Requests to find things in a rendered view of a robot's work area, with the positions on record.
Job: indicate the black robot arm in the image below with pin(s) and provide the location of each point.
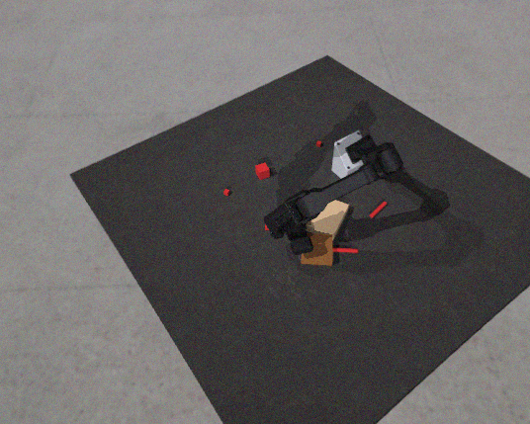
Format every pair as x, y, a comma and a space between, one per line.
308, 204

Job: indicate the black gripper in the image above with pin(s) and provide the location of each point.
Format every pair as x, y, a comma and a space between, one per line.
300, 242

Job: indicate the beige rectangular block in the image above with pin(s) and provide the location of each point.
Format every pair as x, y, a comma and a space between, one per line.
328, 221

